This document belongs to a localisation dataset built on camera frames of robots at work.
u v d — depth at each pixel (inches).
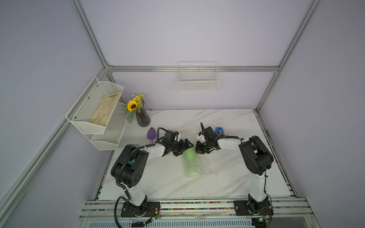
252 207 25.9
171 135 30.1
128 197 21.6
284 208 29.7
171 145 30.9
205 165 35.0
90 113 29.6
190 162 32.8
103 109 31.0
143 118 41.0
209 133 31.6
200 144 34.7
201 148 34.1
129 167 18.9
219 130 39.9
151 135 38.7
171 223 27.6
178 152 33.4
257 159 20.6
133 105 35.6
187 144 33.1
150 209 29.2
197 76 37.0
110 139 34.8
